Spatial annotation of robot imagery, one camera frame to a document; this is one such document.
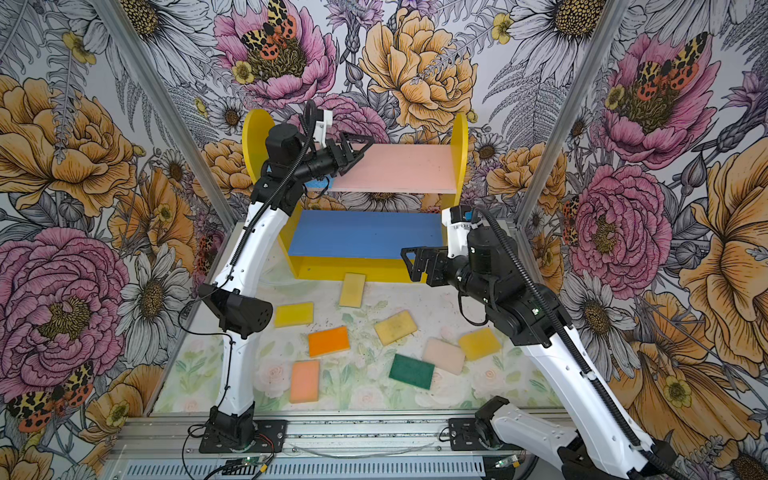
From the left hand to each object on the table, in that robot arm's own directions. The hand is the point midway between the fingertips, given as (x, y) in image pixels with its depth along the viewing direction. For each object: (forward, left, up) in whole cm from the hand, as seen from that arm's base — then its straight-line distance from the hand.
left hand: (369, 154), depth 72 cm
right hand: (-26, -11, -9) cm, 29 cm away
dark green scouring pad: (-35, -11, -45) cm, 58 cm away
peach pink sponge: (-37, +19, -47) cm, 63 cm away
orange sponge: (-26, +14, -46) cm, 54 cm away
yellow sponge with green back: (-10, +8, -45) cm, 46 cm away
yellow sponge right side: (-28, -31, -46) cm, 61 cm away
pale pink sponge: (-31, -20, -46) cm, 59 cm away
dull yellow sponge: (-23, -6, -45) cm, 50 cm away
